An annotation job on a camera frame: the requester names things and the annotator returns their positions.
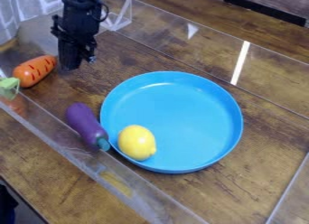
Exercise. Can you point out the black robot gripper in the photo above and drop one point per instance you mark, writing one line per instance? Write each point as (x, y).
(75, 28)

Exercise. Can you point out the orange toy carrot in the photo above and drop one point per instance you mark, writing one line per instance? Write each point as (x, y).
(27, 75)

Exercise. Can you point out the blue round plastic tray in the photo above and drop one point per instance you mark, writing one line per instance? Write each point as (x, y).
(192, 116)

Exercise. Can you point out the white patterned curtain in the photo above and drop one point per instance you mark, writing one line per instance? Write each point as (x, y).
(16, 11)

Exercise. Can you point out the purple toy eggplant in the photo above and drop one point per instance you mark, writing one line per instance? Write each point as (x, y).
(83, 122)

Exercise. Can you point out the yellow toy lemon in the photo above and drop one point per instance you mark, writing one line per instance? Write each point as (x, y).
(136, 142)

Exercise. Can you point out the clear acrylic back barrier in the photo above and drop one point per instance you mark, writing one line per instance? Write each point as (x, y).
(266, 73)

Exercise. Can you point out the clear acrylic barrier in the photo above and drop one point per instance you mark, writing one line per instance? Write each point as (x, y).
(266, 73)
(152, 204)

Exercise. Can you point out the clear acrylic front barrier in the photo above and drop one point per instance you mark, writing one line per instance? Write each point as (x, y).
(152, 204)

